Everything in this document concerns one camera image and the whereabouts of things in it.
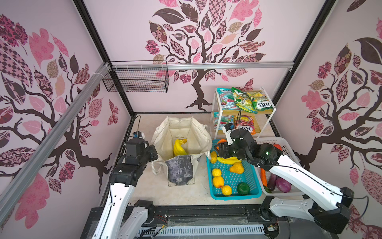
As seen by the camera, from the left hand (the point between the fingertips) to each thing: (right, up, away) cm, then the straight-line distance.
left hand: (153, 150), depth 73 cm
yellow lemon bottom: (+38, -22, +5) cm, 44 cm away
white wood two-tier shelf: (+45, +20, +2) cm, 49 cm away
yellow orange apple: (+34, -18, +7) cm, 39 cm away
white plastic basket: (+78, -3, +15) cm, 79 cm away
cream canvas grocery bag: (+10, +1, +17) cm, 20 cm away
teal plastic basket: (+48, -20, +13) cm, 53 cm away
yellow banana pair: (+41, -9, +14) cm, 45 cm away
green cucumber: (+61, -23, +6) cm, 65 cm away
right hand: (+33, +4, -2) cm, 33 cm away
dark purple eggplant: (+63, -19, +6) cm, 66 cm away
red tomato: (+74, -1, +19) cm, 77 cm away
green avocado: (+47, -21, +5) cm, 52 cm away
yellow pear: (+46, -12, +11) cm, 49 cm away
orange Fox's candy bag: (+53, +15, +17) cm, 57 cm away
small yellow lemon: (+34, -14, +11) cm, 38 cm away
